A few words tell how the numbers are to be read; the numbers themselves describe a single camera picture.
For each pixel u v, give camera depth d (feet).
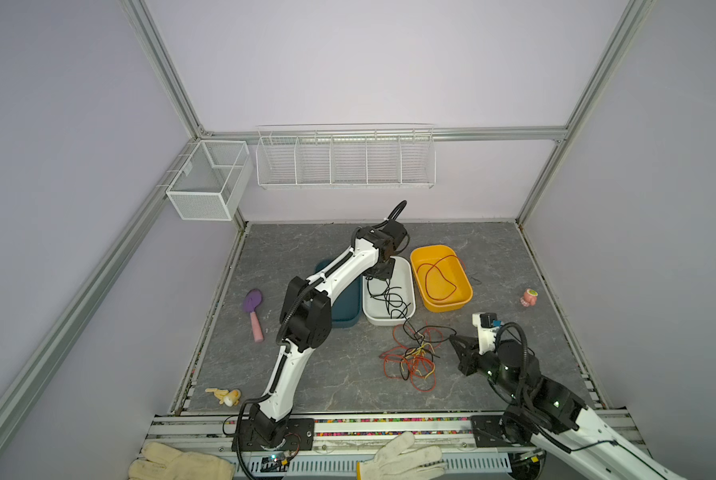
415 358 2.78
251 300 3.16
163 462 2.29
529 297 3.08
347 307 2.93
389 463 2.29
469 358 2.16
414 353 2.79
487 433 2.25
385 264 2.59
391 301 3.21
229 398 2.58
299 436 2.41
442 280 3.38
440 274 3.44
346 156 3.24
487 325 2.15
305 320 1.83
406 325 2.93
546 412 1.77
